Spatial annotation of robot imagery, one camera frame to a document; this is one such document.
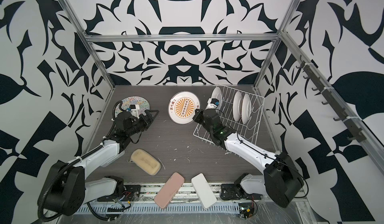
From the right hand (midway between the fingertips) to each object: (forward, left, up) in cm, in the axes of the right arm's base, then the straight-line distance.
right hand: (194, 109), depth 80 cm
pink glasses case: (-34, +13, -20) cm, 42 cm away
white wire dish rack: (-5, -33, -17) cm, 38 cm away
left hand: (0, +20, -2) cm, 20 cm away
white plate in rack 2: (+6, -31, -10) cm, 33 cm away
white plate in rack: (+8, -26, -9) cm, 28 cm away
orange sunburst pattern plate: (+4, +7, -3) cm, 9 cm away
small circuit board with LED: (-42, -23, -23) cm, 53 cm away
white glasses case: (-35, -3, -18) cm, 40 cm away
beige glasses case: (-21, +26, -18) cm, 38 cm away
